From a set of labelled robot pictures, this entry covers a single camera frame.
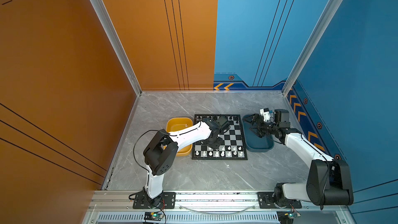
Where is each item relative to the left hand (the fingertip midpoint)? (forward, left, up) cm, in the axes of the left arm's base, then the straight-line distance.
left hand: (214, 144), depth 88 cm
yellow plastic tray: (+14, +25, -2) cm, 28 cm away
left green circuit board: (-33, +29, -6) cm, 44 cm away
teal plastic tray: (+1, -22, +2) cm, 22 cm away
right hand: (+7, -17, +10) cm, 21 cm away
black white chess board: (-1, -11, -2) cm, 11 cm away
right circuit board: (-33, -33, -7) cm, 47 cm away
